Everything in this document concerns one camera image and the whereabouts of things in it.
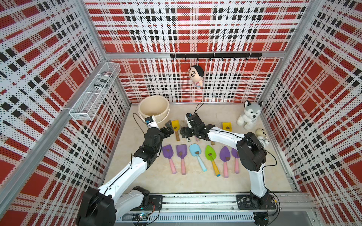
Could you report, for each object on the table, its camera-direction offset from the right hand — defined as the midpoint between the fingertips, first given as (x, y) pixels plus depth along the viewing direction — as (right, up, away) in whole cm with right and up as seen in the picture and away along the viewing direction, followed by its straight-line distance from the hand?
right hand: (187, 129), depth 94 cm
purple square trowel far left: (-13, -15, -1) cm, 20 cm away
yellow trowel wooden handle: (-9, +2, +13) cm, 15 cm away
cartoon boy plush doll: (+6, +37, -3) cm, 37 cm away
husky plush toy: (+43, +13, -1) cm, 45 cm away
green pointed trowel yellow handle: (+16, -16, -1) cm, 22 cm away
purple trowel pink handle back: (+7, -7, +4) cm, 11 cm away
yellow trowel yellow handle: (+30, +1, +11) cm, 32 cm away
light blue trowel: (+5, -13, 0) cm, 15 cm away
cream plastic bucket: (-24, +17, +4) cm, 29 cm away
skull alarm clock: (+53, -4, +5) cm, 53 cm away
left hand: (-11, +5, -12) cm, 17 cm away
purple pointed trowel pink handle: (+24, -16, -5) cm, 30 cm away
